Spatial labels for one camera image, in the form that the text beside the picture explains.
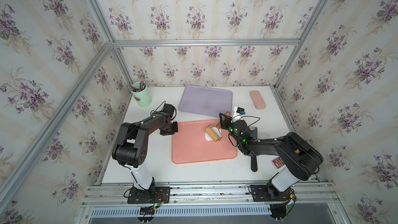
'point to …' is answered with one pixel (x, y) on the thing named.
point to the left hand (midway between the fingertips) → (175, 132)
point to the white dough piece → (208, 136)
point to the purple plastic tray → (207, 100)
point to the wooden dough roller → (215, 132)
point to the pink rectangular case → (257, 99)
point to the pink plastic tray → (189, 144)
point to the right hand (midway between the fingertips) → (221, 115)
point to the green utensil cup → (140, 92)
